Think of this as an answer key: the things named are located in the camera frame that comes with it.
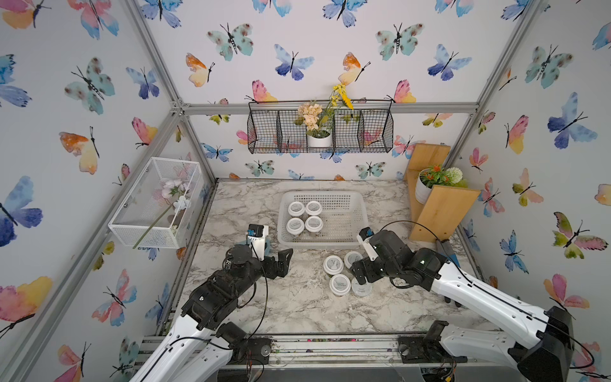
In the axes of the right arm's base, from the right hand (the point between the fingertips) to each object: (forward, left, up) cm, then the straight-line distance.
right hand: (363, 263), depth 76 cm
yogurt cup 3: (+18, +24, -8) cm, 31 cm away
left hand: (0, +25, +8) cm, 27 cm away
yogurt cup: (+26, +25, -7) cm, 37 cm away
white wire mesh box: (+8, +62, +14) cm, 64 cm away
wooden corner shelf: (+20, -29, +5) cm, 35 cm away
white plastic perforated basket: (+30, +4, -15) cm, 34 cm away
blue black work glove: (+14, -34, -13) cm, 39 cm away
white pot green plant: (+34, -26, +5) cm, 44 cm away
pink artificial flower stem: (+13, +60, +15) cm, 63 cm away
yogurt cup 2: (+28, +17, -8) cm, 34 cm away
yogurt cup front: (+20, +17, -9) cm, 27 cm away
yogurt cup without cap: (-5, -1, -10) cm, 11 cm away
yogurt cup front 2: (-4, +7, -9) cm, 12 cm away
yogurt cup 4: (+3, +9, -9) cm, 13 cm away
